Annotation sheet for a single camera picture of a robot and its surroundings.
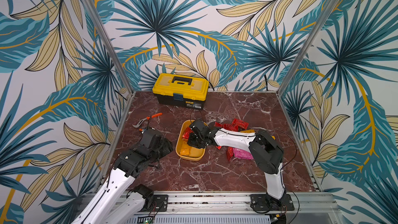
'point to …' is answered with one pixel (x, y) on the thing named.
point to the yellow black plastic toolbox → (186, 90)
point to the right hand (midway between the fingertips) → (187, 142)
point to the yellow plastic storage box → (195, 154)
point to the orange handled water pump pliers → (147, 118)
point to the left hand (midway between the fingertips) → (168, 149)
